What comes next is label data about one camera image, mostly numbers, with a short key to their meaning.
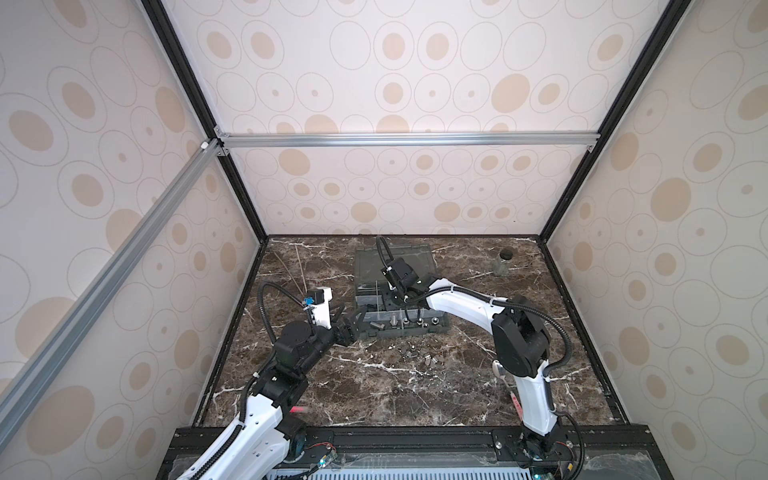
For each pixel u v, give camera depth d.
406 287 0.71
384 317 0.96
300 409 0.80
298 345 0.55
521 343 0.52
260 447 0.58
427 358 0.87
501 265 1.04
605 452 0.73
